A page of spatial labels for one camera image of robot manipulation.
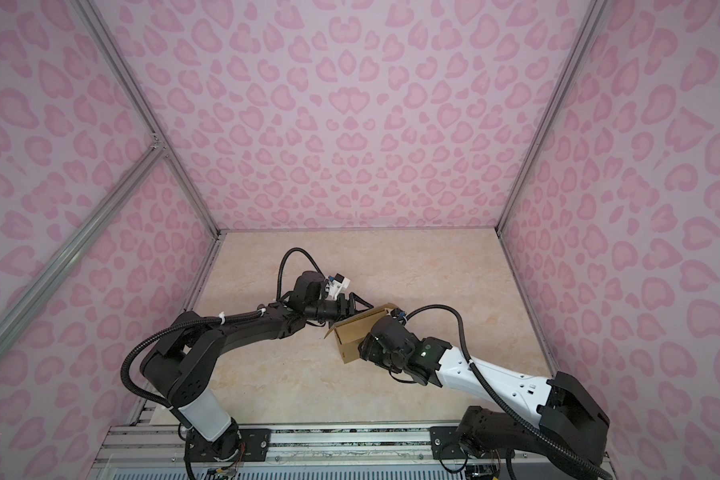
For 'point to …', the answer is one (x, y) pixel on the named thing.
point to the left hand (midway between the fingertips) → (371, 311)
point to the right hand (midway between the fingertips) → (364, 352)
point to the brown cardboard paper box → (350, 333)
